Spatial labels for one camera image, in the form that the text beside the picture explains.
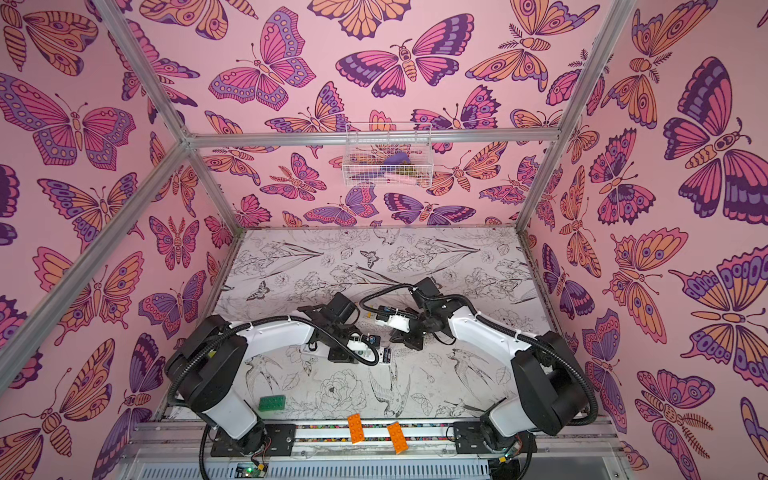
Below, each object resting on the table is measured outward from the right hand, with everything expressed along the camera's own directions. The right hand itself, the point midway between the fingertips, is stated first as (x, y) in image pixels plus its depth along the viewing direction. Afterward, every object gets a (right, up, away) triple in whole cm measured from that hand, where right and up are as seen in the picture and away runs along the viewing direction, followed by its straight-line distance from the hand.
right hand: (395, 329), depth 84 cm
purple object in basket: (+1, +52, +11) cm, 53 cm away
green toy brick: (-32, -18, -6) cm, 37 cm away
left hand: (-11, -6, +5) cm, 13 cm away
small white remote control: (-3, -8, +3) cm, 9 cm away
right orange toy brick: (+1, -24, -11) cm, 26 cm away
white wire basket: (-2, +49, +8) cm, 50 cm away
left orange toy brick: (-10, -22, -10) cm, 26 cm away
